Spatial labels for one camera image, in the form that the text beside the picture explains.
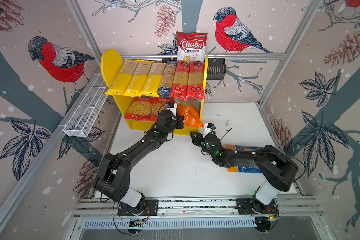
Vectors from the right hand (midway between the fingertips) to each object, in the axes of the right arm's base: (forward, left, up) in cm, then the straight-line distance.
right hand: (187, 135), depth 86 cm
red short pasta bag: (+19, +24, +5) cm, 31 cm away
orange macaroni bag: (+10, -2, +6) cm, 12 cm away
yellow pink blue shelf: (+3, -5, +3) cm, 6 cm away
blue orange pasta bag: (-14, -31, -12) cm, 36 cm away
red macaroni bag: (+14, +34, +6) cm, 38 cm away
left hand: (+7, +2, +9) cm, 12 cm away
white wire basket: (-5, +51, +19) cm, 55 cm away
